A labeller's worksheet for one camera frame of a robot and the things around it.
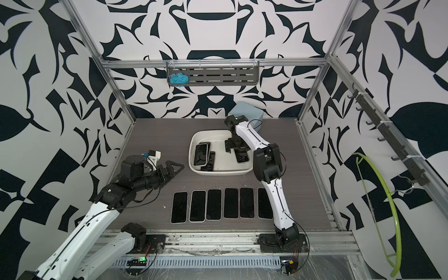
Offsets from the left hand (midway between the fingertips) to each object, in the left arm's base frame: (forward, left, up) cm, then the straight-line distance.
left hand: (177, 168), depth 73 cm
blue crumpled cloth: (+45, +2, +13) cm, 46 cm away
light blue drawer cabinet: (+40, -36, -7) cm, 54 cm away
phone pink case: (-8, -30, -21) cm, 38 cm away
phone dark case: (-8, -23, -21) cm, 32 cm away
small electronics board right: (-33, -45, -22) cm, 60 cm away
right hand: (+22, -27, -17) cm, 39 cm away
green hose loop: (-20, -69, +11) cm, 73 cm away
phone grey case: (-10, -14, -22) cm, 28 cm away
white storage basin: (+14, -21, -21) cm, 32 cm away
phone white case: (-10, -7, -19) cm, 22 cm away
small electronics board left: (-29, +16, -24) cm, 41 cm away
